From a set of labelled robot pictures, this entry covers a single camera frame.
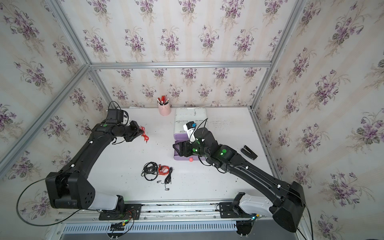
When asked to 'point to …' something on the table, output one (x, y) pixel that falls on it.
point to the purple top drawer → (180, 137)
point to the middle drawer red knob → (191, 159)
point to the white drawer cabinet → (182, 115)
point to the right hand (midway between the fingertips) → (180, 145)
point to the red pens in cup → (163, 100)
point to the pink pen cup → (164, 106)
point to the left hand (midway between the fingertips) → (145, 130)
